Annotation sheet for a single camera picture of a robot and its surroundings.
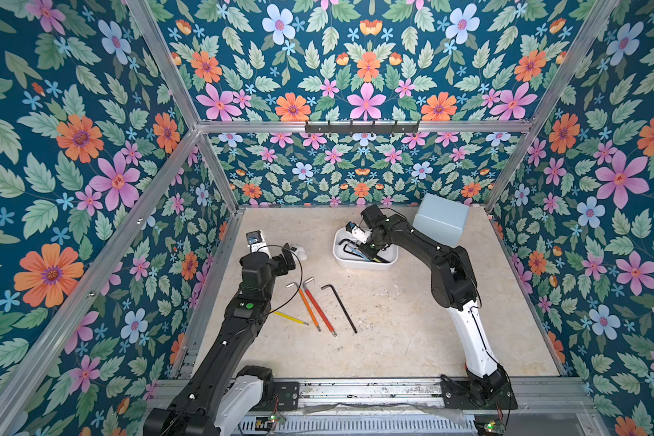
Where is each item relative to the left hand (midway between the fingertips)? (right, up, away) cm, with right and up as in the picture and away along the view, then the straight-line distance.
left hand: (276, 246), depth 79 cm
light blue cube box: (+55, +9, +16) cm, 57 cm away
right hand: (+28, -1, +23) cm, 37 cm away
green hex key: (+32, -6, +20) cm, 38 cm away
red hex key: (+9, -20, +14) cm, 26 cm away
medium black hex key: (+19, -21, +12) cm, 31 cm away
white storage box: (+20, -6, +17) cm, 27 cm away
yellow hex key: (+2, -25, +10) cm, 26 cm away
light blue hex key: (+26, -4, +21) cm, 34 cm away
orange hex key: (+7, -20, +12) cm, 25 cm away
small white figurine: (+3, -4, +22) cm, 23 cm away
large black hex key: (+26, -5, +22) cm, 34 cm away
